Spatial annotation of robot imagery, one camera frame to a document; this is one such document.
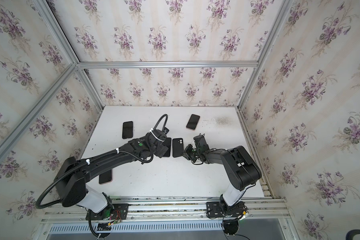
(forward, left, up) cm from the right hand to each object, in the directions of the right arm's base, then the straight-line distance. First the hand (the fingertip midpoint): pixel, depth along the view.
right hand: (178, 154), depth 91 cm
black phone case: (+6, +1, -2) cm, 6 cm away
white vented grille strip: (-36, -11, -4) cm, 38 cm away
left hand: (+3, +12, +11) cm, 17 cm away
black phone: (+20, +36, 0) cm, 42 cm away
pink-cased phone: (+28, -11, -2) cm, 30 cm away
